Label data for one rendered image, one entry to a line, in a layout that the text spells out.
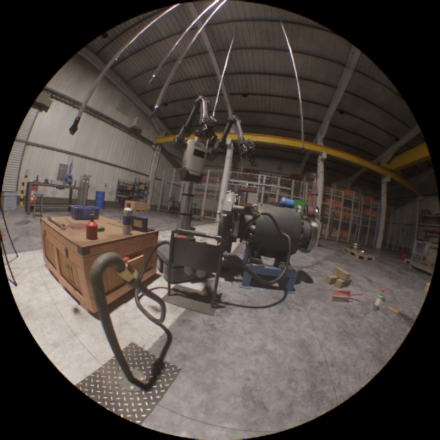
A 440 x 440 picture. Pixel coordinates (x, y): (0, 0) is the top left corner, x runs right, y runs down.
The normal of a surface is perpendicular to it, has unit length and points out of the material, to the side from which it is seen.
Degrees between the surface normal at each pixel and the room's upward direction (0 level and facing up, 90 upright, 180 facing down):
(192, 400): 0
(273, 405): 0
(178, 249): 90
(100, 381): 0
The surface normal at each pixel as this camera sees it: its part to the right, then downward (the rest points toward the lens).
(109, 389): 0.15, -0.99
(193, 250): -0.15, 0.04
